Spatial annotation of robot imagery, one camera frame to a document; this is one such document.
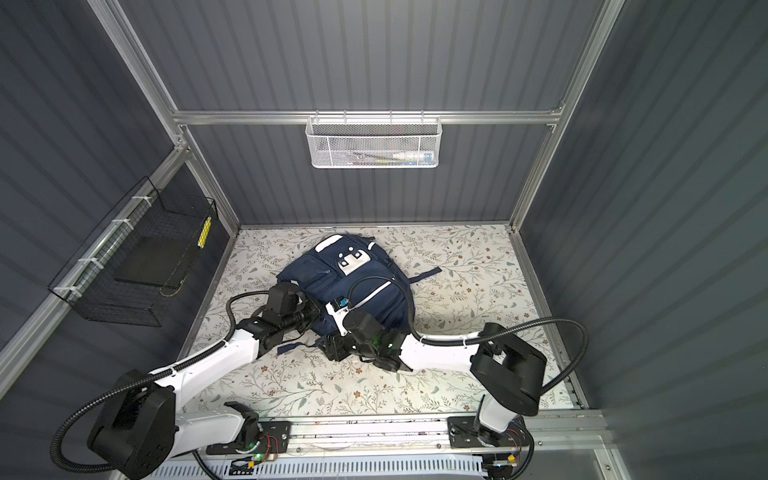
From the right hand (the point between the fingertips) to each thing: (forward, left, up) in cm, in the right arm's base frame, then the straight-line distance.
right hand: (325, 342), depth 78 cm
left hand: (+12, 0, 0) cm, 12 cm away
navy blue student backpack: (+23, -1, 0) cm, 23 cm away
